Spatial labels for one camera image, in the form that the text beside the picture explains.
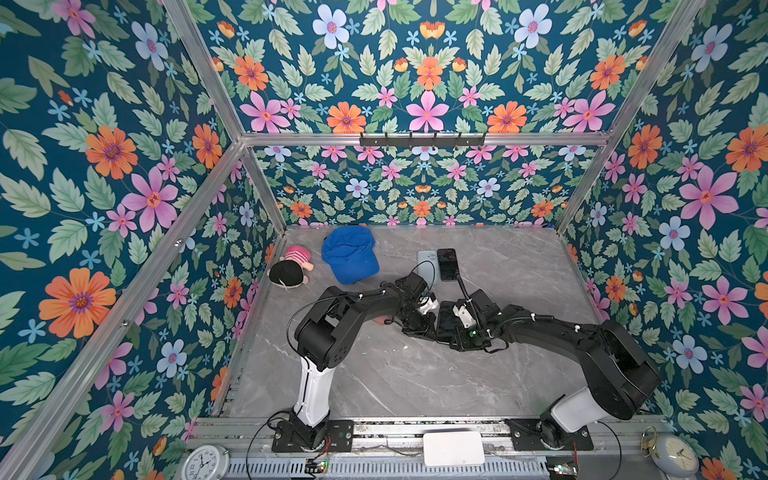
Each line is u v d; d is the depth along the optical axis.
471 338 0.77
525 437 0.73
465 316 0.76
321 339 0.52
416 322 0.83
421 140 0.92
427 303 0.84
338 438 0.73
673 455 0.68
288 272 0.96
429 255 1.11
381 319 0.66
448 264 1.08
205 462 0.68
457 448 0.67
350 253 1.08
